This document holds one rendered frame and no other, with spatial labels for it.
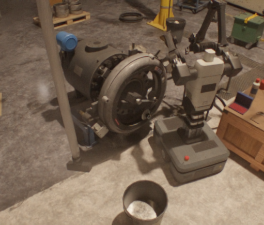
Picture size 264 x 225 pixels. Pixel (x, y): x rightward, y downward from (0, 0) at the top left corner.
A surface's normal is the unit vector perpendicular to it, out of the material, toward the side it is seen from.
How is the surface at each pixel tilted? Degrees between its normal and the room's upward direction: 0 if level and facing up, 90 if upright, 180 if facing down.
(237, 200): 0
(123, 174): 0
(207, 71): 90
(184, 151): 0
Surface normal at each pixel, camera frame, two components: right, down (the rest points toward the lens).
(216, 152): 0.00, -0.77
